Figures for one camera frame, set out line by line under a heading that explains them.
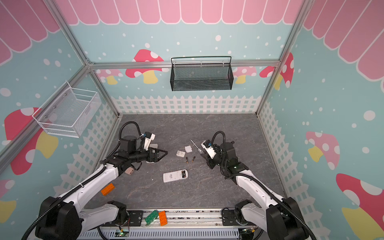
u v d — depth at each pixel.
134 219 0.74
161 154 0.77
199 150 0.81
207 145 0.70
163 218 0.74
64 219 0.41
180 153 0.97
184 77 0.96
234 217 0.73
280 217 0.40
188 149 1.00
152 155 0.71
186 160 0.94
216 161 0.72
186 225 0.74
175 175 0.87
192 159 0.94
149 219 0.74
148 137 0.73
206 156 0.74
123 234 0.72
